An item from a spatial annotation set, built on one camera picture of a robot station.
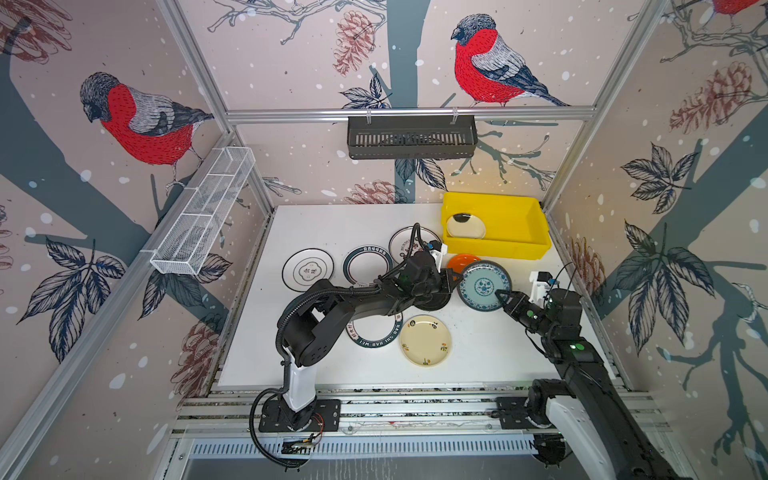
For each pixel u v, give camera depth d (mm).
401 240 1104
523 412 729
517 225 1141
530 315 694
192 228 744
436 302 778
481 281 835
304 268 1027
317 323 488
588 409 522
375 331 869
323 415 729
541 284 739
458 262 1025
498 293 801
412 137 1043
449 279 761
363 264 1045
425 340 858
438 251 809
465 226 1143
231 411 764
